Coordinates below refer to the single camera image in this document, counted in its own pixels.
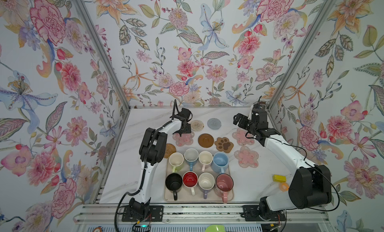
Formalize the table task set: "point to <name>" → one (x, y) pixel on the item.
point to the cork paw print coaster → (223, 144)
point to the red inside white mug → (190, 179)
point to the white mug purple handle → (206, 181)
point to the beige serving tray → (184, 194)
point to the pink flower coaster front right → (247, 158)
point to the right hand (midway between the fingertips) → (240, 118)
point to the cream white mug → (205, 158)
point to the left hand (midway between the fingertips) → (184, 130)
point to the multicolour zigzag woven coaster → (197, 125)
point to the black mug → (173, 182)
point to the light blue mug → (220, 161)
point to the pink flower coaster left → (186, 138)
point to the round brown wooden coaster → (205, 140)
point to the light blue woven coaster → (214, 123)
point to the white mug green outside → (175, 160)
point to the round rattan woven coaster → (170, 149)
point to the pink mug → (224, 183)
